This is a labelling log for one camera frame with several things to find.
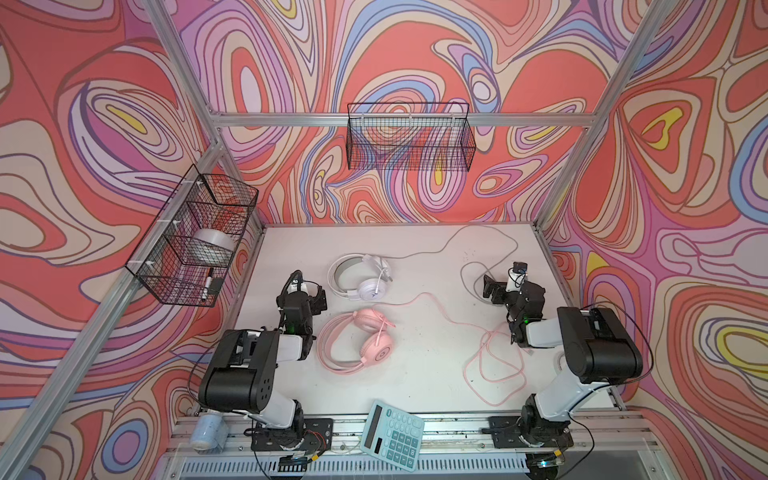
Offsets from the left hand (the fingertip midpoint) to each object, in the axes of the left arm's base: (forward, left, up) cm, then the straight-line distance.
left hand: (306, 287), depth 93 cm
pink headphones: (-21, -23, +2) cm, 31 cm away
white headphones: (+8, -16, -6) cm, 19 cm away
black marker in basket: (-7, +19, +18) cm, 27 cm away
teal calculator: (-40, -27, -5) cm, 49 cm away
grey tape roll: (-1, +17, +24) cm, 30 cm away
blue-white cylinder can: (-40, +15, 0) cm, 43 cm away
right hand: (+3, -63, -1) cm, 63 cm away
